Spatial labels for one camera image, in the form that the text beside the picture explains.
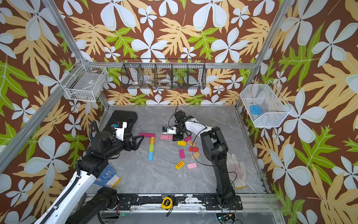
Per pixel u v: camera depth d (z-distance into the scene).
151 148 0.95
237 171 0.85
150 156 0.91
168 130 0.87
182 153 0.93
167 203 0.72
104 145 0.54
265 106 0.84
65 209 0.42
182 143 0.95
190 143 0.96
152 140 0.98
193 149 0.95
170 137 0.99
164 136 0.99
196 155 0.91
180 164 0.86
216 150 0.57
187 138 0.98
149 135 1.02
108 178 0.82
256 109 0.82
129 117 1.05
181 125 0.76
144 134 1.03
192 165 0.87
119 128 0.63
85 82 0.85
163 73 0.98
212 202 0.73
